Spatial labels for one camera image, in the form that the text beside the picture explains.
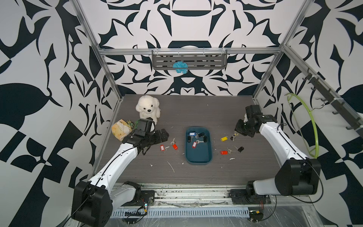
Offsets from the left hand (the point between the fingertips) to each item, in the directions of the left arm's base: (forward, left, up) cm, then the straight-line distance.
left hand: (162, 134), depth 83 cm
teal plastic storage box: (-9, -23, -11) cm, 27 cm away
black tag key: (-5, -49, -13) cm, 51 cm away
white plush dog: (+18, +9, +4) cm, 21 cm away
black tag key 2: (+3, -16, -14) cm, 22 cm away
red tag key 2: (-1, -6, -14) cm, 15 cm away
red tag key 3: (-1, -20, -13) cm, 24 cm away
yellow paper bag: (+10, +29, -9) cm, 32 cm away
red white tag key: (-3, +1, -13) cm, 13 cm away
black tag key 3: (+3, -27, -13) cm, 30 cm away
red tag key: (-6, -39, -14) cm, 42 cm away
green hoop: (-2, -75, +8) cm, 75 cm away
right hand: (+2, -45, 0) cm, 45 cm away
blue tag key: (+6, -19, -12) cm, 23 cm away
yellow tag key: (+3, -40, -14) cm, 42 cm away
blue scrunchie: (+37, -12, +20) cm, 43 cm away
